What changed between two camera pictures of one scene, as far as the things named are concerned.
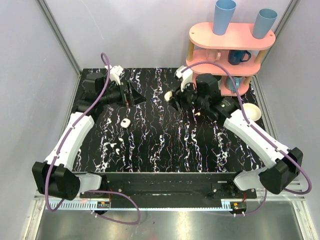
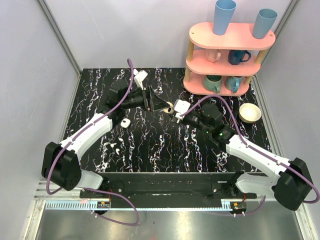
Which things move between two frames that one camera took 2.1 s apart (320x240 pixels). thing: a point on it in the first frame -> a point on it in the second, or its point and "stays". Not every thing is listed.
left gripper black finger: [139, 100] -> [157, 106]
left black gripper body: [127, 94] -> [147, 99]
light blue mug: [229, 85] stays
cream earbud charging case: [167, 95] -> [169, 110]
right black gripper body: [189, 97] -> [191, 119]
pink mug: [213, 55] stays
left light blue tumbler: [224, 10] stays
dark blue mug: [235, 56] stays
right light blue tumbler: [264, 20] stays
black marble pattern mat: [154, 135] stays
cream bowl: [252, 111] stays
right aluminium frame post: [285, 18] stays
